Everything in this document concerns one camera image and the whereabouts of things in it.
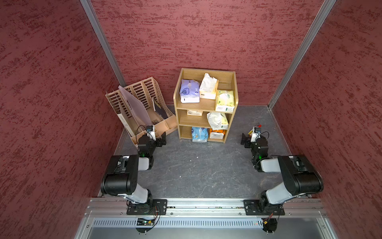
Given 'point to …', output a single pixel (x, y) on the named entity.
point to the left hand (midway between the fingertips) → (158, 134)
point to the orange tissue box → (217, 134)
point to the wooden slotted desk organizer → (148, 94)
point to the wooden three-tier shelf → (206, 101)
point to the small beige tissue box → (194, 112)
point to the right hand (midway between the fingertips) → (249, 135)
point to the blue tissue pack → (199, 134)
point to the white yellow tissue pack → (218, 121)
